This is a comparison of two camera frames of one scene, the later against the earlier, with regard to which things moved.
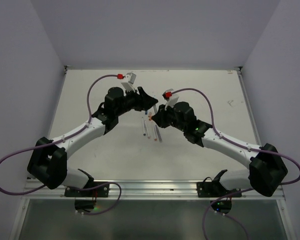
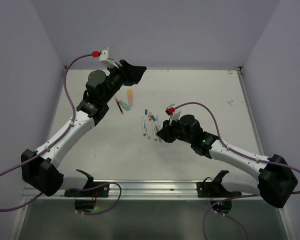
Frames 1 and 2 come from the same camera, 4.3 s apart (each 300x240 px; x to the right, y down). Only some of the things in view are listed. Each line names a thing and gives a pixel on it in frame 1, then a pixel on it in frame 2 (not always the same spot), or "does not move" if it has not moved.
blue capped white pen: x=144 y=129 does not move
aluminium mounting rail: x=138 y=189 does not move
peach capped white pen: x=146 y=129 does not move
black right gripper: x=158 y=118 -> x=165 y=132
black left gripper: x=144 y=102 -> x=134 y=75
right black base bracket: x=215 y=190 does not move
